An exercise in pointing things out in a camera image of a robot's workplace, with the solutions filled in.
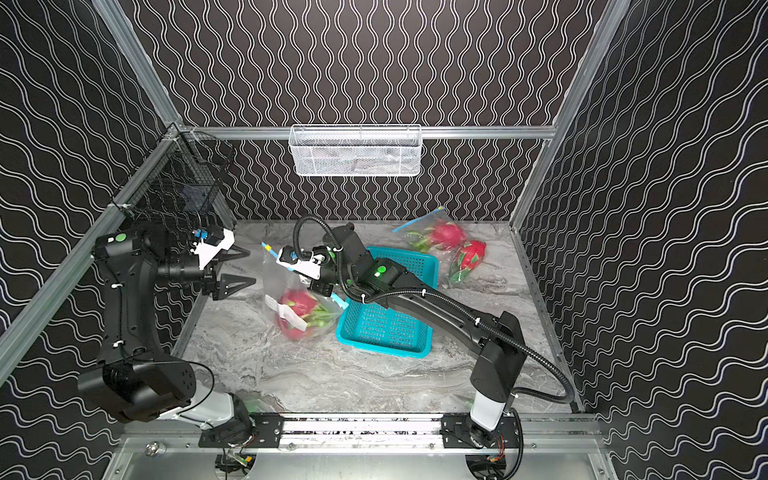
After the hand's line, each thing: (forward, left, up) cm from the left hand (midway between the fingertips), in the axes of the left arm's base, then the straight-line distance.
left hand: (253, 264), depth 68 cm
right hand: (+2, -10, -1) cm, 10 cm away
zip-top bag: (-4, -7, -14) cm, 16 cm away
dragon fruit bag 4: (+27, -57, -24) cm, 68 cm away
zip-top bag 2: (+29, -51, -31) cm, 66 cm away
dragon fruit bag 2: (-5, -5, -24) cm, 25 cm away
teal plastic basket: (+2, -27, -32) cm, 42 cm away
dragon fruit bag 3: (+34, -49, -23) cm, 64 cm away
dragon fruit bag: (-2, -10, -13) cm, 16 cm away
